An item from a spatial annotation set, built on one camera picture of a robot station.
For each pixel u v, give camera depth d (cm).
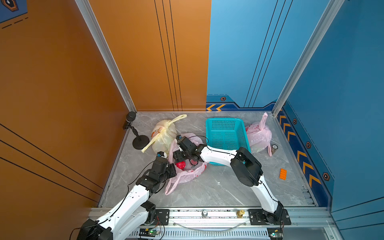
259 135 87
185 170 80
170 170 74
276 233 71
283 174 87
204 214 72
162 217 73
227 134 105
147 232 71
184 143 73
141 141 101
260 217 72
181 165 87
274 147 92
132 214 58
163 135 91
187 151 73
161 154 77
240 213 71
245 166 56
